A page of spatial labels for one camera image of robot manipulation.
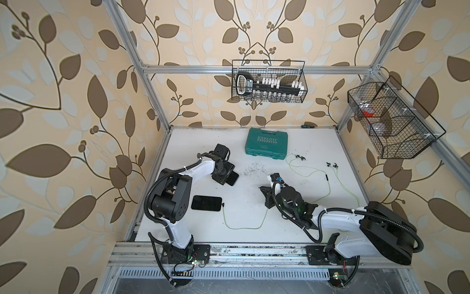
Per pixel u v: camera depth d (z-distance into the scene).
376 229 0.43
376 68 0.89
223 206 0.88
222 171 0.80
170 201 0.48
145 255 0.76
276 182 0.68
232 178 0.91
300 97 0.90
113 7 0.71
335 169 1.01
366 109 0.81
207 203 0.89
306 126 1.24
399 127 0.72
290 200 0.63
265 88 0.84
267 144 1.08
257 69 0.89
